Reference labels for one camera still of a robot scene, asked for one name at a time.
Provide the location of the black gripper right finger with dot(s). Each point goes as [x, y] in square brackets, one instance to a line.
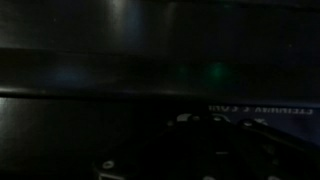
[273, 153]

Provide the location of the black upright piano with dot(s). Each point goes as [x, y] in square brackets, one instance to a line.
[100, 66]

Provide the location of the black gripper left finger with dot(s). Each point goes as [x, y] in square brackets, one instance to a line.
[160, 150]

